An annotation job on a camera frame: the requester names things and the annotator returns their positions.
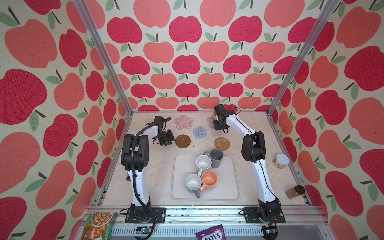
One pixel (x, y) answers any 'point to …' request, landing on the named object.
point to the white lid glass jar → (281, 161)
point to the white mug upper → (203, 162)
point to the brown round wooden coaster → (182, 141)
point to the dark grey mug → (216, 155)
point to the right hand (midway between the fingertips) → (221, 125)
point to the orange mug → (209, 179)
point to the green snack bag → (98, 225)
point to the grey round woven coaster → (200, 132)
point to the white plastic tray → (227, 188)
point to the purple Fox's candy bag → (215, 233)
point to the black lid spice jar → (298, 189)
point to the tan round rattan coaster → (222, 143)
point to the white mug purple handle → (193, 182)
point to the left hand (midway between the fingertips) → (176, 140)
